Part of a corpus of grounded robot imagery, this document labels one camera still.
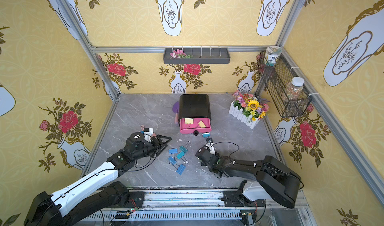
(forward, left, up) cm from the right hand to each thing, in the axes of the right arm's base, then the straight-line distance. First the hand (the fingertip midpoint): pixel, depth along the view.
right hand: (207, 152), depth 90 cm
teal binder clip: (-3, +16, +2) cm, 16 cm away
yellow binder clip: (+12, +4, +13) cm, 18 cm away
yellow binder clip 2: (+13, +11, +14) cm, 22 cm away
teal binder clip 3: (+1, +15, +1) cm, 15 cm away
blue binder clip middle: (-6, +20, +1) cm, 21 cm away
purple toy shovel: (+33, +23, -1) cm, 40 cm away
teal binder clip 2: (+12, +1, 0) cm, 12 cm away
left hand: (0, +22, +16) cm, 27 cm away
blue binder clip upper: (0, +21, 0) cm, 21 cm away
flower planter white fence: (+22, -24, +16) cm, 36 cm away
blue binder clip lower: (-11, +15, +2) cm, 18 cm away
